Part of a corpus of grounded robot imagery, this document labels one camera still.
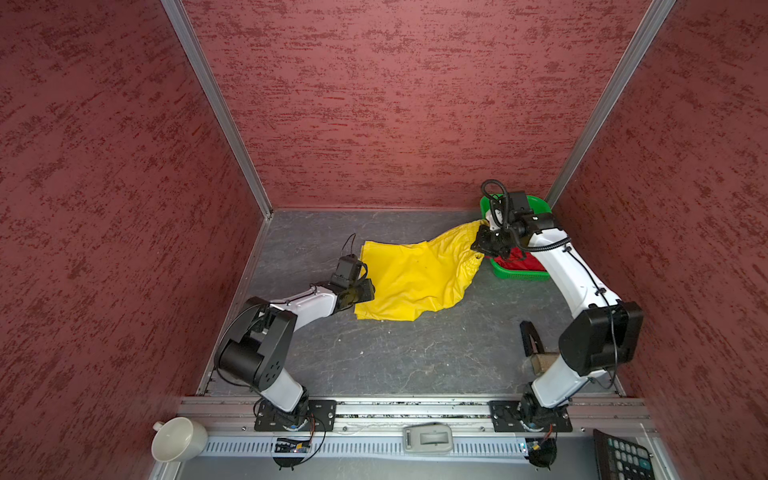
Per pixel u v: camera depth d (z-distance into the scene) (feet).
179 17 2.33
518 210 2.15
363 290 2.79
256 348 1.49
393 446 2.33
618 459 2.21
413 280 3.26
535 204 3.75
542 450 2.33
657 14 2.34
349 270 2.43
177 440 2.21
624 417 2.50
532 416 2.17
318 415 2.44
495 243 2.39
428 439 2.27
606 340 1.48
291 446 2.37
